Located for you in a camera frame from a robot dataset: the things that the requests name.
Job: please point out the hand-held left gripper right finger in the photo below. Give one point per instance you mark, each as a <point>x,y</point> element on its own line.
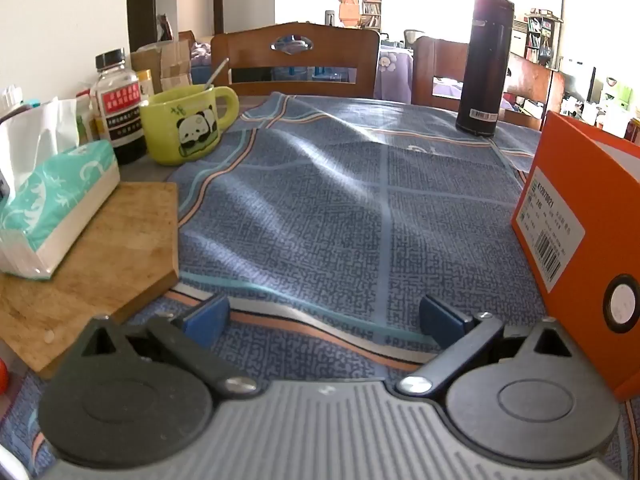
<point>440,320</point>

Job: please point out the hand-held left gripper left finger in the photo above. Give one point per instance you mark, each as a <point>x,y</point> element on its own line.
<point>207,317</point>

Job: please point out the orange cardboard box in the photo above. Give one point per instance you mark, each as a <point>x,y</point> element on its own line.
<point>590,195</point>

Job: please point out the wooden cutting board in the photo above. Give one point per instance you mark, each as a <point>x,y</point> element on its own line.
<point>115,260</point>

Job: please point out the blue patterned tablecloth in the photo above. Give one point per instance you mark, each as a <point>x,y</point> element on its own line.
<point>325,210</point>

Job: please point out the teal white tissue box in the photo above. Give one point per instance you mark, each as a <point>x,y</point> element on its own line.
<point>65,195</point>

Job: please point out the green panda mug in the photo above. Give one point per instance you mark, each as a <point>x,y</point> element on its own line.
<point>175,130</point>

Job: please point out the small red object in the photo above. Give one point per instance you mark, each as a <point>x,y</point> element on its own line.
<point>3,376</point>

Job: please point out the glass bottle black cap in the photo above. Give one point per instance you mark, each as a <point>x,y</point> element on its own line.
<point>119,110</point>

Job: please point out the yellow container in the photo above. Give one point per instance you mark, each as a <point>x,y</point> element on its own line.
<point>145,85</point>

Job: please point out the metal spoon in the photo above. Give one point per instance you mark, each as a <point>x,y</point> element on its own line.
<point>216,72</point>

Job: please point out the wooden chair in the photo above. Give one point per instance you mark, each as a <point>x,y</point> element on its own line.
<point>530,85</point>

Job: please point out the purple printed cloth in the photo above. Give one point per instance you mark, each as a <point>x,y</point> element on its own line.
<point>392,70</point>

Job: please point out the brown cardboard box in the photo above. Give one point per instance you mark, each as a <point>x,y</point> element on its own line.
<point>172,65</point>

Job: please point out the black thermos flask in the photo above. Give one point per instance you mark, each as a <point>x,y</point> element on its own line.
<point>485,60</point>

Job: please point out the wooden chair oval cutout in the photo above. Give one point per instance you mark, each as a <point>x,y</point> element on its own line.
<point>250,55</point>

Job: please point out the cluttered storage shelf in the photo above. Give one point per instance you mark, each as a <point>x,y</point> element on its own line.
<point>542,40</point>

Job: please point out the small wooden bookshelf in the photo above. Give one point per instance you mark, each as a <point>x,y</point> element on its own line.
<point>371,7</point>

